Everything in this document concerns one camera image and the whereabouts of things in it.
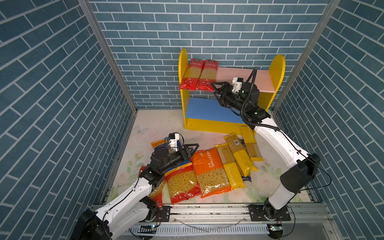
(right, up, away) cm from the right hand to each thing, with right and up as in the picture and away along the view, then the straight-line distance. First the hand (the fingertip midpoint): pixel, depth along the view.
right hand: (209, 85), depth 69 cm
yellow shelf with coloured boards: (-2, -10, +25) cm, 27 cm away
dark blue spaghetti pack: (+22, -49, +15) cm, 56 cm away
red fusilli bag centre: (-14, -50, +12) cm, 53 cm away
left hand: (-6, -30, +3) cm, 31 cm away
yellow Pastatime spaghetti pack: (+15, -48, +16) cm, 52 cm away
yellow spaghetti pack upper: (+21, -37, +23) cm, 48 cm away
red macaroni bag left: (-27, -55, +9) cm, 62 cm away
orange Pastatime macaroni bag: (+2, -45, +16) cm, 48 cm away
